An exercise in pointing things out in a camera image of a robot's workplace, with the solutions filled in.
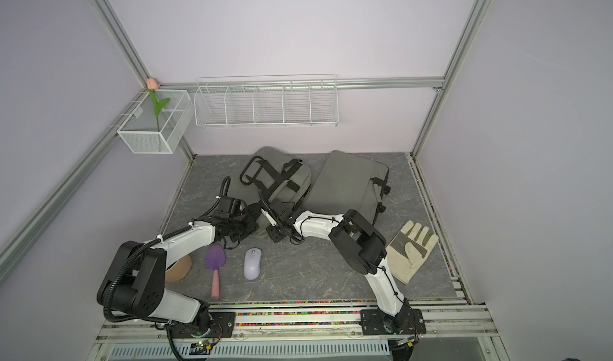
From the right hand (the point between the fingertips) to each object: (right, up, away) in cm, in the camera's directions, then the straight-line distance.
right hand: (272, 229), depth 94 cm
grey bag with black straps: (-2, +23, +11) cm, 26 cm away
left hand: (-5, +1, -3) cm, 6 cm away
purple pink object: (-20, -9, -7) cm, 23 cm away
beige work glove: (+53, -6, -5) cm, 54 cm away
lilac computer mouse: (-6, -9, -10) cm, 14 cm away
